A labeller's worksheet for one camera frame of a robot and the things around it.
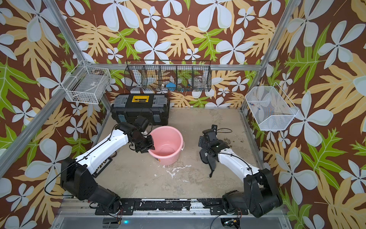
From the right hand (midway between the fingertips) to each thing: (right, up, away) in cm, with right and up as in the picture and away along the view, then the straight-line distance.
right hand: (207, 139), depth 90 cm
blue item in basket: (-24, +35, +4) cm, 43 cm away
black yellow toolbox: (-35, +22, +7) cm, 42 cm away
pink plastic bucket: (-25, -3, +2) cm, 25 cm away
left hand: (-32, -3, -9) cm, 33 cm away
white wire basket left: (-76, +35, -3) cm, 83 cm away
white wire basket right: (+38, +19, -6) cm, 43 cm away
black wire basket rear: (-21, +41, +1) cm, 46 cm away
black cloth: (0, -11, -2) cm, 11 cm away
